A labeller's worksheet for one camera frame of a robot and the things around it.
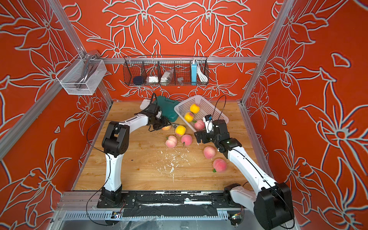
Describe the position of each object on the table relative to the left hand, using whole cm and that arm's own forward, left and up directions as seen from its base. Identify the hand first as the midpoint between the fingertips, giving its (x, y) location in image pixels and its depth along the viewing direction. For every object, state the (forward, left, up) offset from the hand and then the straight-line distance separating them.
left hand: (156, 126), depth 79 cm
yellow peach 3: (+8, -13, -15) cm, 22 cm away
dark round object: (+32, +17, +7) cm, 37 cm away
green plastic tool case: (+28, -1, -13) cm, 31 cm away
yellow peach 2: (+20, -18, -14) cm, 30 cm away
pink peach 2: (+2, -18, -15) cm, 24 cm away
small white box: (+34, +19, -18) cm, 43 cm away
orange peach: (+10, -3, -16) cm, 19 cm away
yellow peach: (+29, -22, -15) cm, 40 cm away
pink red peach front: (-14, -37, -16) cm, 43 cm away
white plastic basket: (+30, -31, -15) cm, 46 cm away
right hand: (+28, -23, -14) cm, 39 cm away
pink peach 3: (-6, -32, -16) cm, 36 cm away
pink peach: (-1, -8, -15) cm, 17 cm away
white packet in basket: (+26, +6, +13) cm, 30 cm away
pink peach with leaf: (+13, -26, -15) cm, 33 cm away
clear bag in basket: (+32, -3, +10) cm, 33 cm away
